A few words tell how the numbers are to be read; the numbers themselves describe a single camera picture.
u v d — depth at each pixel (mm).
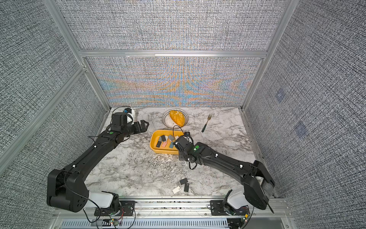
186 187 801
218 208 735
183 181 823
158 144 975
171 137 994
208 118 1133
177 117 1046
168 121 1097
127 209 732
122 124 653
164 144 974
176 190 796
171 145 974
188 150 604
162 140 980
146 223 701
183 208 747
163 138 982
